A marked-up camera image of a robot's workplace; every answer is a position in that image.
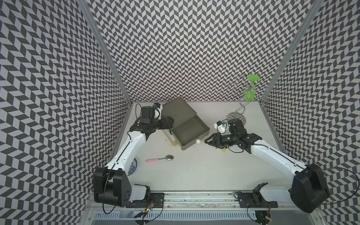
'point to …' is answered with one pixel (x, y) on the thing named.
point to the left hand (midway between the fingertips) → (166, 121)
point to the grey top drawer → (192, 130)
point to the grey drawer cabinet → (180, 111)
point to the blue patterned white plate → (132, 168)
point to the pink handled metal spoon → (168, 157)
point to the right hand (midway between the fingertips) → (207, 145)
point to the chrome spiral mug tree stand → (247, 90)
